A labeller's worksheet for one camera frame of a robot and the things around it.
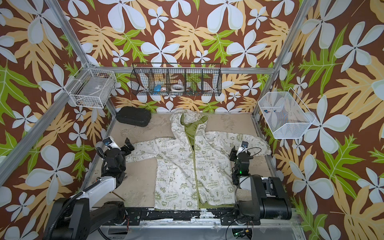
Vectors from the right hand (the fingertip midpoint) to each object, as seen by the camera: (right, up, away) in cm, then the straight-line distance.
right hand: (238, 147), depth 90 cm
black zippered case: (-74, +21, +23) cm, 80 cm away
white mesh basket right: (+24, +19, -6) cm, 31 cm away
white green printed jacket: (-28, -13, 0) cm, 31 cm away
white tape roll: (-38, +39, +8) cm, 55 cm away
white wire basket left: (-87, +35, -5) cm, 94 cm away
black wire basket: (-26, +44, +7) cm, 52 cm away
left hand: (-70, +5, -6) cm, 70 cm away
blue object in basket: (-51, +37, +3) cm, 63 cm away
